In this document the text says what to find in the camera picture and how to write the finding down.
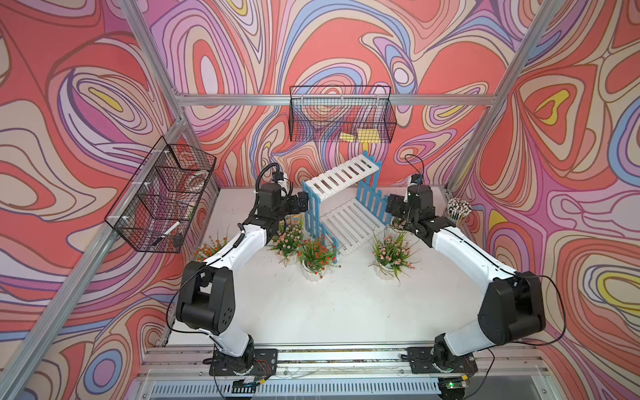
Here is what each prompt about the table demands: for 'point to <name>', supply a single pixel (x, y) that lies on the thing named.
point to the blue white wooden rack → (345, 205)
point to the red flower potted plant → (316, 257)
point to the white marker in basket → (172, 228)
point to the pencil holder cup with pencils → (457, 209)
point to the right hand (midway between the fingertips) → (398, 204)
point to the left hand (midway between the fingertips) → (301, 195)
